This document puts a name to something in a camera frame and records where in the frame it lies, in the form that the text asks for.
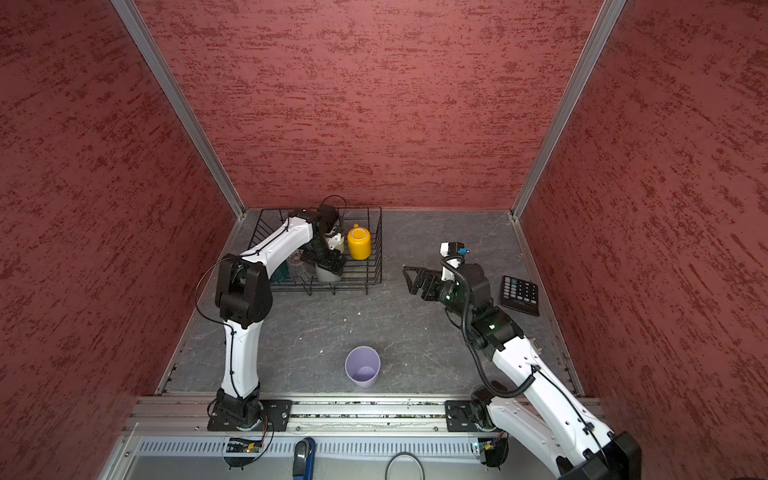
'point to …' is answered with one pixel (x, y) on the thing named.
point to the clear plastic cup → (300, 270)
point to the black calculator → (520, 295)
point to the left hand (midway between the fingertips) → (325, 271)
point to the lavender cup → (362, 365)
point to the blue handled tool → (304, 459)
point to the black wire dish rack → (346, 247)
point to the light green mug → (341, 244)
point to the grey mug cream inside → (323, 275)
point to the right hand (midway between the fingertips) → (414, 277)
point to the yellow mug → (359, 240)
